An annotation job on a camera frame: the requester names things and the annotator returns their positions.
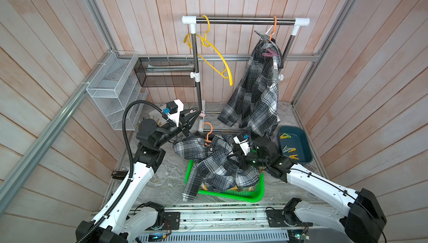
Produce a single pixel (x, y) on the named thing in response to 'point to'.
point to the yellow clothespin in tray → (285, 136)
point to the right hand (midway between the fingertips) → (228, 156)
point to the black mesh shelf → (166, 72)
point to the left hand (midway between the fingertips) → (198, 112)
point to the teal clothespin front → (285, 150)
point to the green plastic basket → (259, 196)
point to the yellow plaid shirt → (234, 188)
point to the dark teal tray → (295, 144)
